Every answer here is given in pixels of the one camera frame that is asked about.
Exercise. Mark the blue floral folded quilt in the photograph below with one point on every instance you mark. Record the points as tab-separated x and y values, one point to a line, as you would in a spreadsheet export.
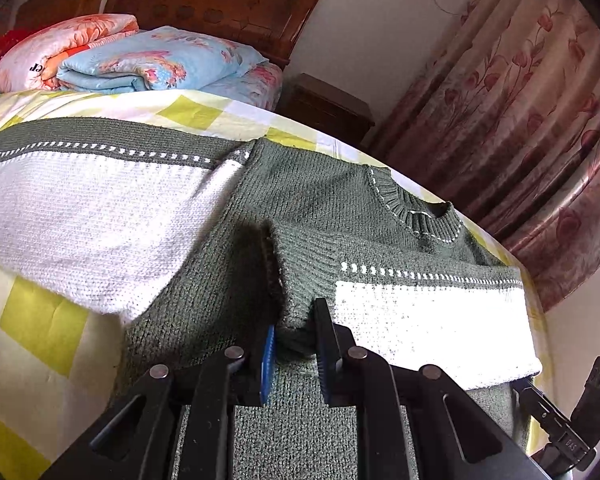
160	59

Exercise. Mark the pink floral folded quilt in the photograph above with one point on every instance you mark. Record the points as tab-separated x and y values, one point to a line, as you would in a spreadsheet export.
33	63

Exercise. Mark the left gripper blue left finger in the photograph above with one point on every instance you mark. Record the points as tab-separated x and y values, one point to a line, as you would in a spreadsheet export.
267	367

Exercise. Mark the dark wooden nightstand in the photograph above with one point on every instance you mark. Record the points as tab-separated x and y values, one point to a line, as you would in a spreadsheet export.
326	108

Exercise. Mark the large wooden headboard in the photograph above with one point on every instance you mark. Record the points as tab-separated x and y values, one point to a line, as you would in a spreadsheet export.
272	27

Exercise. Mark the pink floral curtain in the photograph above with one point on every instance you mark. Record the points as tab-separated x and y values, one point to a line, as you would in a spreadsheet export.
504	122

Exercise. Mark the yellow checked bed sheet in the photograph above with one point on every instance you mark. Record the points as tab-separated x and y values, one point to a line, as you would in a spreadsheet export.
57	360

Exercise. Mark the green knit sweater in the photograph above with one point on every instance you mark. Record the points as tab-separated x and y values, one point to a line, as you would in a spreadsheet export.
198	243

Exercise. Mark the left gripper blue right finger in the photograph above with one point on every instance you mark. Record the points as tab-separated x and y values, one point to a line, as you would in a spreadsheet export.
332	342

